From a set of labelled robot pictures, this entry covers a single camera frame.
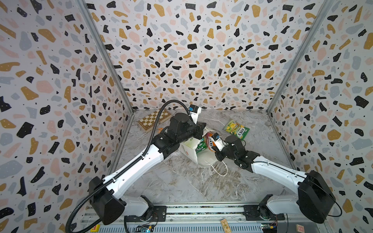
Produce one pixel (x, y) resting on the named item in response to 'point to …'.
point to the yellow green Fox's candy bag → (236, 129)
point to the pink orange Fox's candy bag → (210, 141)
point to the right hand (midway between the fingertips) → (213, 146)
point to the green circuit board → (144, 228)
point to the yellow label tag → (96, 228)
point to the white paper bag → (188, 149)
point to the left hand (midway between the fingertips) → (208, 123)
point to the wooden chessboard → (148, 123)
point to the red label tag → (299, 228)
